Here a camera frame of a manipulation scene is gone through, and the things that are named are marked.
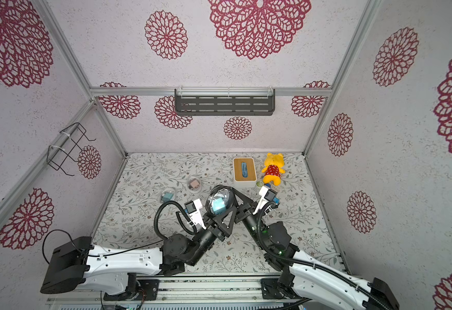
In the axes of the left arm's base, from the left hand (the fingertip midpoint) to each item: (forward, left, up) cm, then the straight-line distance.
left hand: (234, 210), depth 60 cm
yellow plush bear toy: (+39, -24, -27) cm, 53 cm away
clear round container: (+28, +34, -31) cm, 54 cm away
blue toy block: (+32, -21, -33) cm, 50 cm away
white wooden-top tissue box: (+38, -8, -30) cm, 49 cm away
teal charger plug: (0, +5, +2) cm, 5 cm away
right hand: (+5, +1, +3) cm, 6 cm away
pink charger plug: (+31, +19, -30) cm, 47 cm away
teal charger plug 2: (+22, +33, -30) cm, 50 cm away
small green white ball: (+32, -16, -33) cm, 49 cm away
